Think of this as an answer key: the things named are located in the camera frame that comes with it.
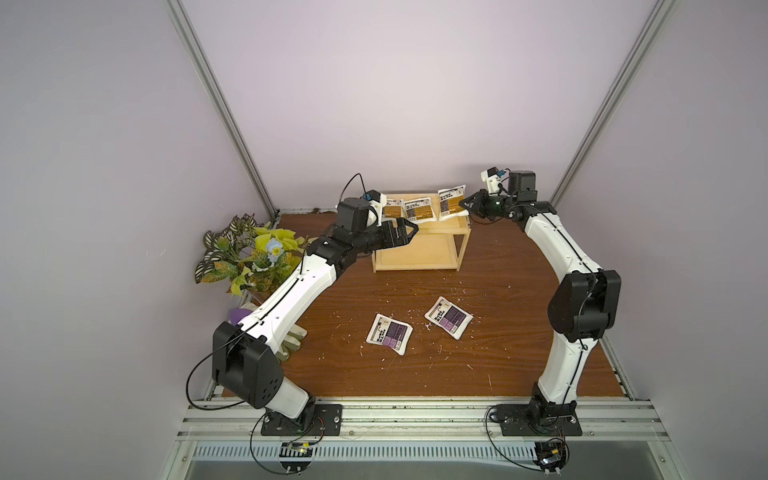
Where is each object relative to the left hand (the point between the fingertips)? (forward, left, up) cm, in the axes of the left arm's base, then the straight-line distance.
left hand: (410, 229), depth 75 cm
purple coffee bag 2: (-11, -13, -29) cm, 33 cm away
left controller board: (-46, +28, -33) cm, 63 cm away
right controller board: (-44, -34, -31) cm, 64 cm away
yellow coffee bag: (+16, +5, -8) cm, 18 cm away
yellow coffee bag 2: (+15, -4, -7) cm, 17 cm away
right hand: (+16, -16, -2) cm, 23 cm away
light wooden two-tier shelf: (+18, -12, -29) cm, 36 cm away
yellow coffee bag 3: (+16, -13, -6) cm, 21 cm away
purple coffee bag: (-16, +5, -29) cm, 34 cm away
